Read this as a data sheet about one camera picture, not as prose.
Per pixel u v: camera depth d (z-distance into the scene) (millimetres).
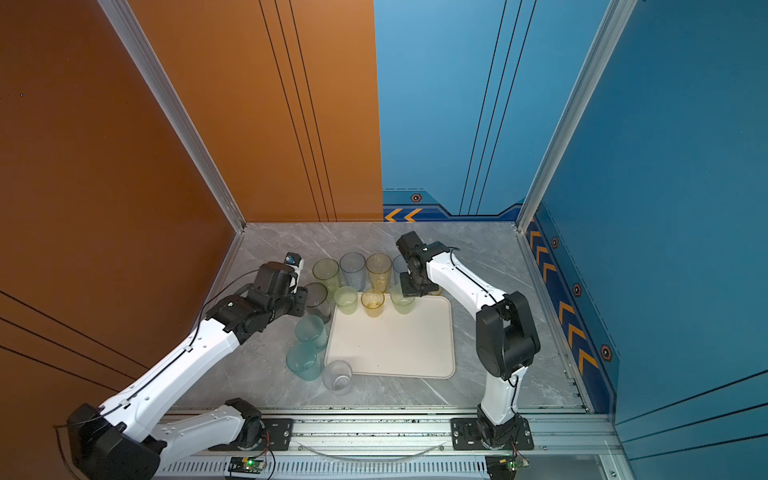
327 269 939
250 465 706
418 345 940
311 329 883
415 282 753
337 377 815
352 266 918
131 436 395
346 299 955
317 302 805
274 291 582
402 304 947
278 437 742
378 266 915
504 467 700
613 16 699
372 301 943
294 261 690
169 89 832
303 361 823
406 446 726
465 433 728
